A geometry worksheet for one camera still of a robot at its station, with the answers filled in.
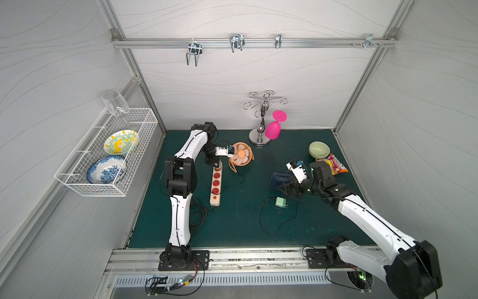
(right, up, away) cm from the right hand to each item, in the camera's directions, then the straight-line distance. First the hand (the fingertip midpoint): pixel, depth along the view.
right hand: (286, 180), depth 81 cm
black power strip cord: (-40, -15, +3) cm, 42 cm away
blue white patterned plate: (-67, +7, -18) cm, 70 cm away
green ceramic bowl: (+26, +13, +27) cm, 39 cm away
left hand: (-34, +8, +17) cm, 39 cm away
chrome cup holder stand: (-10, +21, +34) cm, 41 cm away
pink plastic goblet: (-3, +24, +19) cm, 31 cm away
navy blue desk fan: (-2, 0, +7) cm, 7 cm away
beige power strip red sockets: (-33, -5, +12) cm, 35 cm away
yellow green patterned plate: (-66, +17, -11) cm, 69 cm away
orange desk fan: (-19, +11, +18) cm, 28 cm away
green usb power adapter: (-1, -12, +7) cm, 14 cm away
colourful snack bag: (+31, +4, +17) cm, 36 cm away
